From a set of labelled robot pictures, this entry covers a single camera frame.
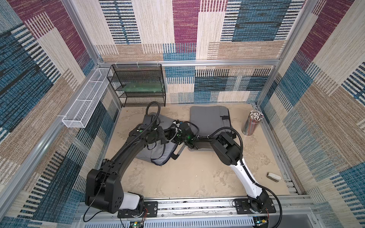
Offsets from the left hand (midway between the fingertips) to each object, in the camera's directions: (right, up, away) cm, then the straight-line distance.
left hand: (163, 133), depth 86 cm
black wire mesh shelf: (-32, +40, +16) cm, 54 cm away
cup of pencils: (+55, +5, +6) cm, 56 cm away
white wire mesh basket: (-55, +12, +6) cm, 56 cm away
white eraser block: (+62, -24, -5) cm, 67 cm away
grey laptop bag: (-2, -12, -3) cm, 12 cm away
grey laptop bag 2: (+30, +8, +20) cm, 37 cm away
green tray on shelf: (-15, +30, +10) cm, 35 cm away
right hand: (-1, -3, +12) cm, 13 cm away
